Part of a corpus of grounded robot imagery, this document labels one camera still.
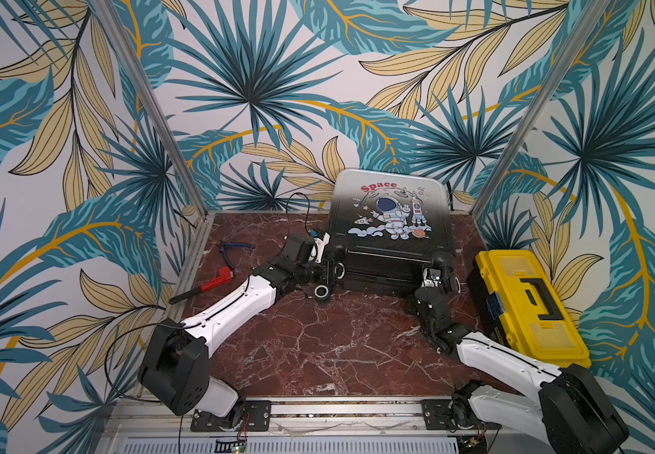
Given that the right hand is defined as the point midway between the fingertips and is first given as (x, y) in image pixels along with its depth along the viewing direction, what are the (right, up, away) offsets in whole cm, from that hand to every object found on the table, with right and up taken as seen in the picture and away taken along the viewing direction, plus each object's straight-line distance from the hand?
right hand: (416, 289), depth 87 cm
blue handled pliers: (-64, +14, +20) cm, 68 cm away
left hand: (-24, +6, -7) cm, 26 cm away
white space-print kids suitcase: (-9, +19, -2) cm, 21 cm away
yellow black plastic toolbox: (+26, -4, -11) cm, 29 cm away
